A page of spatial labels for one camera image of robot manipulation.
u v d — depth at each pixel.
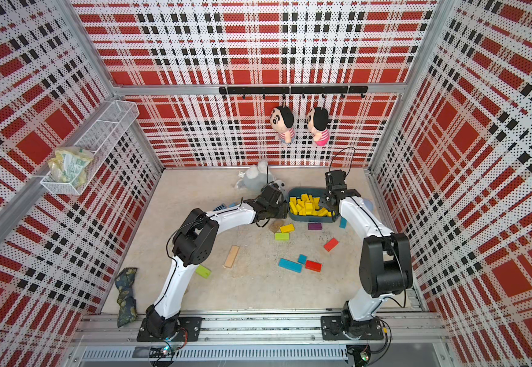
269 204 0.82
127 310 0.76
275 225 0.98
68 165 0.63
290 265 0.90
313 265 0.89
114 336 0.73
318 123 0.96
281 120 0.91
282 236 0.95
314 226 0.98
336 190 0.70
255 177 1.05
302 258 0.91
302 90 0.89
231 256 0.90
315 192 1.14
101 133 0.83
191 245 0.58
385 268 0.46
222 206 1.05
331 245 0.94
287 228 0.97
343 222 0.97
